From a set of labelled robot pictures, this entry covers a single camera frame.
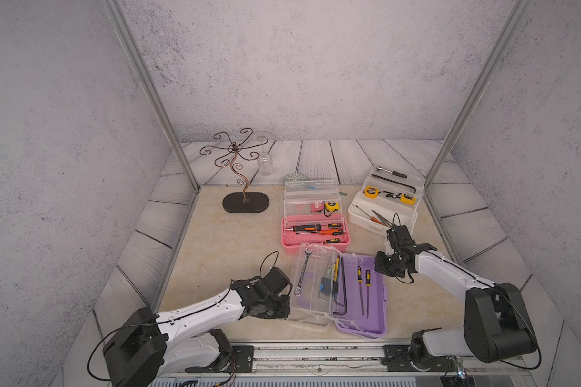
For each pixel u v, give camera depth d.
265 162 1.04
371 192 1.08
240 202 1.14
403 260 0.65
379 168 1.11
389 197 1.07
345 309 0.76
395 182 1.08
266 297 0.62
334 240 0.99
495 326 0.42
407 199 1.04
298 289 0.77
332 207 1.01
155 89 0.87
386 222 1.05
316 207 1.01
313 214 1.02
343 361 0.74
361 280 0.89
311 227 1.02
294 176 1.22
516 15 0.71
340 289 0.80
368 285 0.89
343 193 1.19
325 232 1.02
